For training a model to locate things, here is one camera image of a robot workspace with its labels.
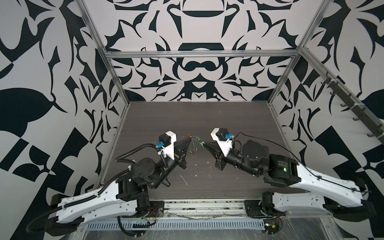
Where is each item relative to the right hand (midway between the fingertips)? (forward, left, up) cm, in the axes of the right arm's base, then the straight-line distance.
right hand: (205, 145), depth 55 cm
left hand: (+3, +6, +2) cm, 7 cm away
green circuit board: (-22, -31, -39) cm, 54 cm away
